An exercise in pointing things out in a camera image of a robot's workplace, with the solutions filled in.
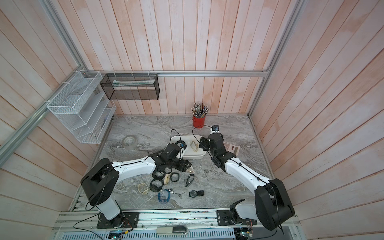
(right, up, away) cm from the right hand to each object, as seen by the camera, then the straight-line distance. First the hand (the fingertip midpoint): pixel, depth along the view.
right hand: (207, 137), depth 88 cm
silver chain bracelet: (-20, -30, -6) cm, 37 cm away
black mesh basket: (-53, +35, +16) cm, 65 cm away
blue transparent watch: (-25, -33, -6) cm, 42 cm away
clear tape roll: (-53, -4, +16) cm, 56 cm away
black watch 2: (-30, -27, -4) cm, 41 cm away
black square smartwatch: (-22, -23, 0) cm, 32 cm away
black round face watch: (-8, -31, -6) cm, 33 cm away
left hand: (-13, -17, 0) cm, 21 cm away
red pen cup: (-4, +9, +24) cm, 26 cm away
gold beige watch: (-7, -7, +14) cm, 17 cm away
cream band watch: (-35, -30, -7) cm, 47 cm away
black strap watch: (-11, -25, 0) cm, 27 cm away
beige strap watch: (-24, -24, -3) cm, 34 cm away
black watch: (-15, -4, -8) cm, 17 cm away
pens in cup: (-4, +18, +15) cm, 24 cm away
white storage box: (-9, -10, +11) cm, 17 cm away
